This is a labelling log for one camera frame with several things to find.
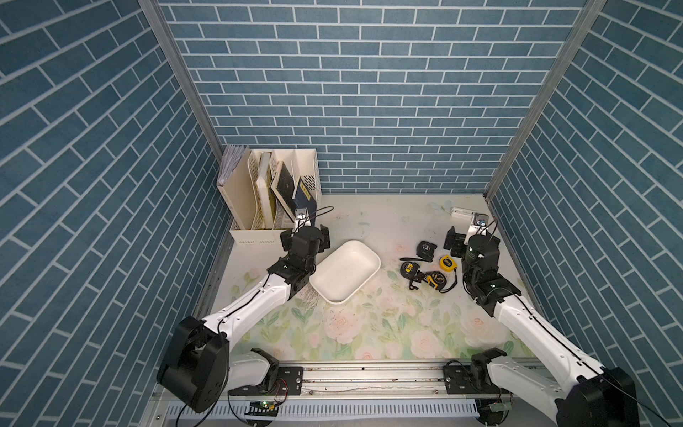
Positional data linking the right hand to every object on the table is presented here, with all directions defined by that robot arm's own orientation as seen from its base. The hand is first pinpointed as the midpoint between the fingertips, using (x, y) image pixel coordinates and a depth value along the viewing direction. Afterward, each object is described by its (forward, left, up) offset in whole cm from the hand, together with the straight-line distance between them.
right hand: (469, 230), depth 80 cm
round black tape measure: (+6, +8, -20) cm, 22 cm away
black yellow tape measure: (-7, +5, -20) cm, 22 cm away
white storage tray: (-5, +38, -23) cm, 45 cm away
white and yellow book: (+12, +66, +2) cm, 67 cm away
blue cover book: (+21, +57, -11) cm, 62 cm away
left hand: (-1, +47, -2) cm, 47 cm away
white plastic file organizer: (+31, +59, -1) cm, 67 cm away
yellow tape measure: (+1, +1, -21) cm, 21 cm away
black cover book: (+20, +64, -6) cm, 67 cm away
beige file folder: (+12, +76, +7) cm, 77 cm away
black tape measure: (-4, +15, -20) cm, 26 cm away
